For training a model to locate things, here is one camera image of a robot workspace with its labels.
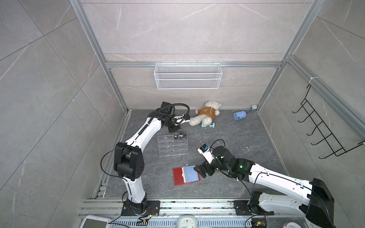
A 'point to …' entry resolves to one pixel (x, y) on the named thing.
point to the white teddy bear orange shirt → (206, 115)
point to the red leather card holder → (186, 175)
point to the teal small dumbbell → (213, 125)
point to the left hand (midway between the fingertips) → (178, 121)
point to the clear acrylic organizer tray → (168, 146)
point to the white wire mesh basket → (187, 76)
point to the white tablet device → (94, 222)
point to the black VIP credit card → (179, 137)
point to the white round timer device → (187, 221)
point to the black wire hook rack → (328, 142)
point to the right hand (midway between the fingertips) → (199, 161)
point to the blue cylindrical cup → (239, 115)
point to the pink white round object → (291, 224)
